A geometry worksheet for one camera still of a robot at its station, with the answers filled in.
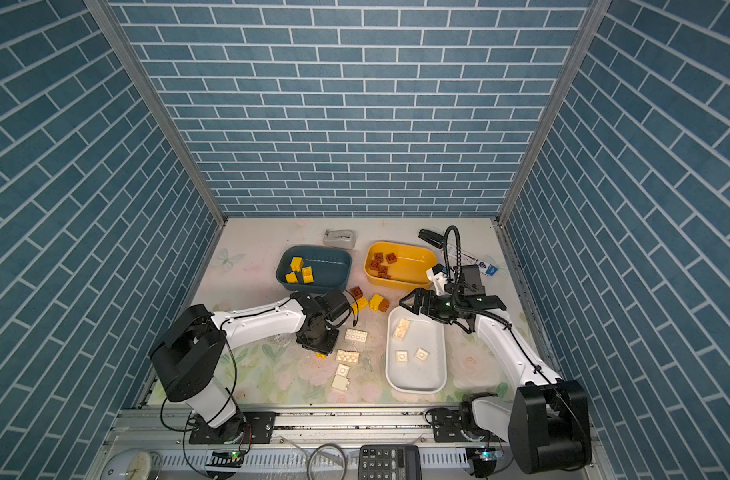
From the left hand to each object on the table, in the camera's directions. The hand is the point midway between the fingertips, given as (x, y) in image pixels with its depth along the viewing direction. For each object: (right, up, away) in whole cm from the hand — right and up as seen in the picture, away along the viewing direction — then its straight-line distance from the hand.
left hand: (328, 350), depth 86 cm
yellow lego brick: (-1, +2, -9) cm, 9 cm away
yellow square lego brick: (-14, +24, +17) cm, 33 cm away
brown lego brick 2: (+19, +26, +22) cm, 39 cm away
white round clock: (-39, -16, -23) cm, 48 cm away
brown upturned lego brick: (+14, +26, +23) cm, 38 cm away
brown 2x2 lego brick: (+16, +21, +18) cm, 32 cm away
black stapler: (+36, +33, +27) cm, 56 cm away
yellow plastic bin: (+22, +23, +23) cm, 39 cm away
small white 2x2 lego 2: (+21, -1, -1) cm, 21 cm away
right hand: (+23, +15, -4) cm, 28 cm away
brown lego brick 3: (+13, +23, +19) cm, 33 cm away
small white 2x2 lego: (+27, -1, 0) cm, 27 cm away
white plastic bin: (+26, -1, 0) cm, 26 cm away
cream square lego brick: (+4, -7, -5) cm, 10 cm away
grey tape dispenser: (0, +33, +24) cm, 41 cm away
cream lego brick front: (+4, -5, -3) cm, 7 cm away
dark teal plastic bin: (-2, +23, +20) cm, 31 cm away
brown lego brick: (+7, +15, +13) cm, 21 cm away
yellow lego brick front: (-15, +19, +13) cm, 28 cm away
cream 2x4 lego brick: (+22, +5, +4) cm, 22 cm away
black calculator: (+17, -19, -18) cm, 32 cm away
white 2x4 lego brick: (+8, +3, +3) cm, 9 cm away
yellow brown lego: (+15, +12, +8) cm, 21 cm away
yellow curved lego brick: (-10, +21, +17) cm, 29 cm away
